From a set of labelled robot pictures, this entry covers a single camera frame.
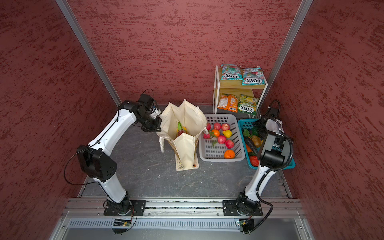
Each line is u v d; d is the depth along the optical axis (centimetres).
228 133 98
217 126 103
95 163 46
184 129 100
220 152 95
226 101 97
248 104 97
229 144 92
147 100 66
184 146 79
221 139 95
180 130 95
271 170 55
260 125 90
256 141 95
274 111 80
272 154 55
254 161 84
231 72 90
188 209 76
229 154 88
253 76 88
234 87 87
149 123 70
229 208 74
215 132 97
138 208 74
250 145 92
